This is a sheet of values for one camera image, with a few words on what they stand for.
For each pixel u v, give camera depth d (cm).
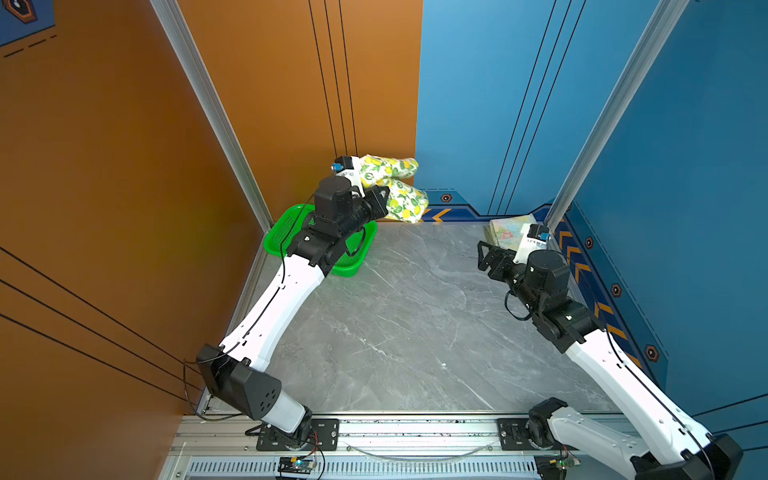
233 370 40
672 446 38
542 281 51
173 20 70
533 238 60
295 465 71
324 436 74
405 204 70
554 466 71
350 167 61
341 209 51
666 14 70
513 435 72
